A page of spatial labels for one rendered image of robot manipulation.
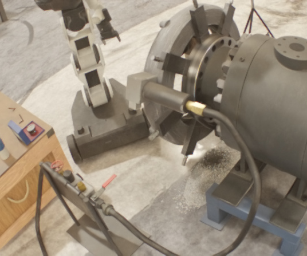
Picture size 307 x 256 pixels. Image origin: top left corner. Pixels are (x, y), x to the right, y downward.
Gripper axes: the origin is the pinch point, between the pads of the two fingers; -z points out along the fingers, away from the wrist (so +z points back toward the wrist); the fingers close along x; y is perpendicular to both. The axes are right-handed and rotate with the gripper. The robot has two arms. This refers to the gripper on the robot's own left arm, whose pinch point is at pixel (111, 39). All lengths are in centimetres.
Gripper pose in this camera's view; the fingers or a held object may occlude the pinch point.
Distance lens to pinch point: 230.2
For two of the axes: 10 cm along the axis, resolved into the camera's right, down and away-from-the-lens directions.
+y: 1.1, -8.2, 5.6
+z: -2.9, -5.7, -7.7
